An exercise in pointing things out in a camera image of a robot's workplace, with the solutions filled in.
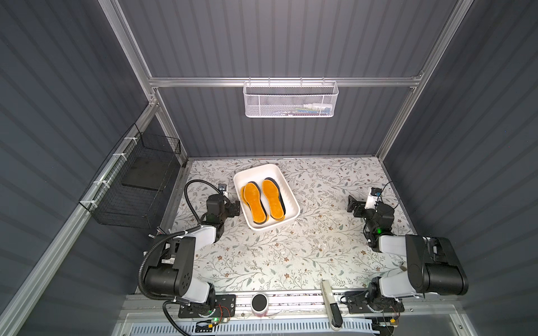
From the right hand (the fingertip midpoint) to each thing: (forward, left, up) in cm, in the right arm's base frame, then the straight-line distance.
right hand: (364, 197), depth 90 cm
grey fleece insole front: (-2, +44, -9) cm, 44 cm away
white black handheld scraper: (-41, +19, -7) cm, 46 cm away
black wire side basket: (-9, +91, +17) cm, 93 cm away
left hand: (0, +60, -2) cm, 60 cm away
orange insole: (+7, +50, -8) cm, 51 cm away
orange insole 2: (+10, +42, -8) cm, 43 cm away
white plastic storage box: (+5, +44, -8) cm, 45 cm away
